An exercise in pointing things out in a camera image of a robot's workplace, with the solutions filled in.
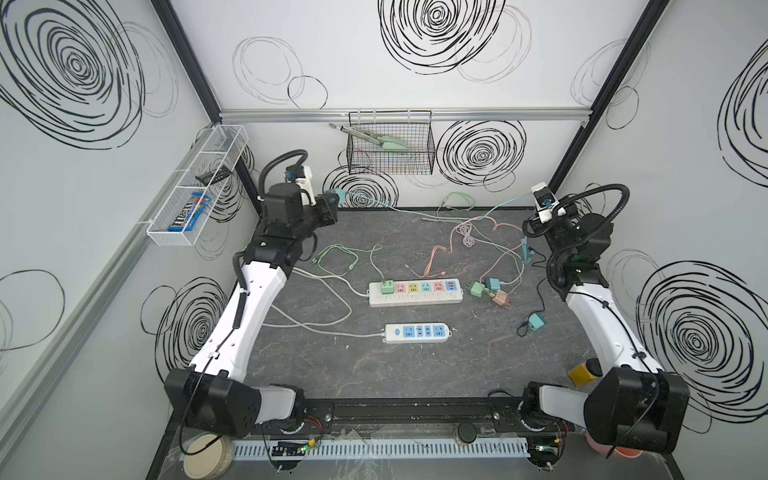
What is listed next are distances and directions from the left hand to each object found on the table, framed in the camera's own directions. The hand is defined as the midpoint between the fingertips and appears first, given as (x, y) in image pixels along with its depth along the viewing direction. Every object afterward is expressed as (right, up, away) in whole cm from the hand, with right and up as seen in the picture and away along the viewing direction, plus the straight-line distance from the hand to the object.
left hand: (336, 196), depth 72 cm
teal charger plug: (+57, -36, +16) cm, 69 cm away
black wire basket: (+5, +19, +36) cm, 41 cm away
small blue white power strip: (+21, -38, +12) cm, 45 cm away
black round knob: (+30, -52, -9) cm, 60 cm away
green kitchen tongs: (+11, +20, +19) cm, 30 cm away
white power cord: (-9, -37, +17) cm, 42 cm away
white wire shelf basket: (-40, +18, +19) cm, 48 cm away
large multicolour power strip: (+22, -28, +21) cm, 41 cm away
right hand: (+51, +2, -1) cm, 51 cm away
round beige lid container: (-24, -57, -10) cm, 63 cm away
